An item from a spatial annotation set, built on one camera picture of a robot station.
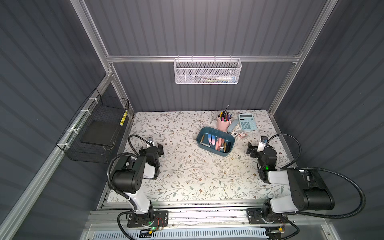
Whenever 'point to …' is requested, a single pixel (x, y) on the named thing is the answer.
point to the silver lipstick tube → (205, 144)
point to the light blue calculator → (247, 122)
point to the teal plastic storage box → (202, 131)
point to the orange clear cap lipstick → (222, 147)
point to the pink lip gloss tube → (216, 144)
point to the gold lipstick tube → (225, 146)
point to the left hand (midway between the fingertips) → (152, 145)
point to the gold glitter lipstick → (202, 138)
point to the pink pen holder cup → (223, 126)
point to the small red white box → (243, 134)
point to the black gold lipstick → (229, 146)
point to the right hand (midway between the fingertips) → (260, 142)
